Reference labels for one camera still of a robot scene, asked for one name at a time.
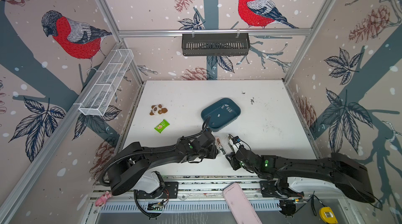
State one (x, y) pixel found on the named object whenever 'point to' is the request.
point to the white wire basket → (107, 81)
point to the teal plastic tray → (222, 113)
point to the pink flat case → (239, 205)
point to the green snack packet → (162, 126)
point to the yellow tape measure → (327, 215)
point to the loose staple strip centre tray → (218, 115)
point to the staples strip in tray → (226, 107)
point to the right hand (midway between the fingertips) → (226, 158)
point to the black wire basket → (215, 44)
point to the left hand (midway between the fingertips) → (217, 154)
